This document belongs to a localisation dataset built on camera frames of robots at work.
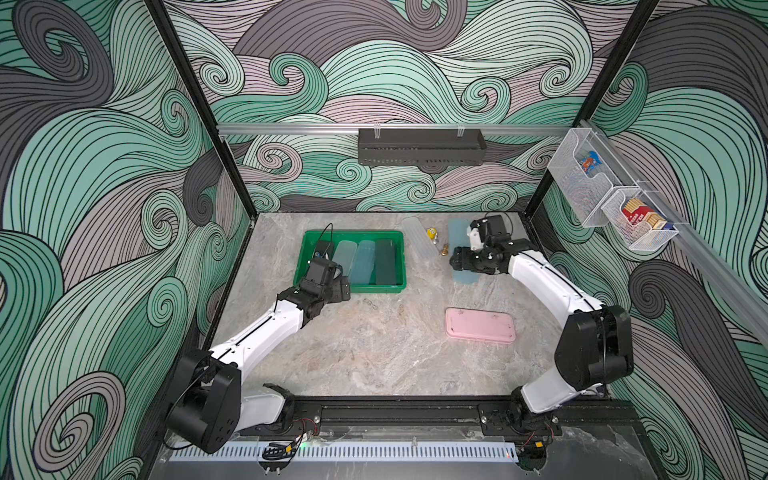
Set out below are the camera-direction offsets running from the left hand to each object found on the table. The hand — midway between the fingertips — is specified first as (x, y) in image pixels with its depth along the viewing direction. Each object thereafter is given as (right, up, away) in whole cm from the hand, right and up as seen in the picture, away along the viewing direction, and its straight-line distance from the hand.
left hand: (331, 281), depth 87 cm
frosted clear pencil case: (+1, +6, +21) cm, 22 cm away
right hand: (+41, +5, +2) cm, 41 cm away
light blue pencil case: (+9, +4, +17) cm, 20 cm away
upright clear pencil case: (+29, +13, +24) cm, 40 cm away
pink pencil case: (+45, -14, +3) cm, 47 cm away
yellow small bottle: (+34, +15, +24) cm, 44 cm away
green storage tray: (+18, +2, +13) cm, 22 cm away
